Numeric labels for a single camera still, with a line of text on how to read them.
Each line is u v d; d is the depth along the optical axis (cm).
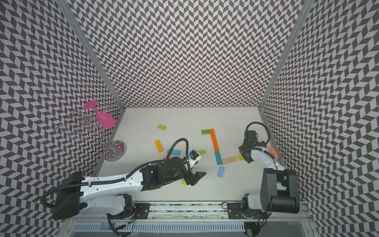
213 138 101
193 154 61
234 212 73
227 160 89
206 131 103
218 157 93
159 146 97
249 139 70
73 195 40
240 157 87
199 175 62
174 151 94
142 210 73
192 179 62
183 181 64
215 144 96
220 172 85
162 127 106
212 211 75
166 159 54
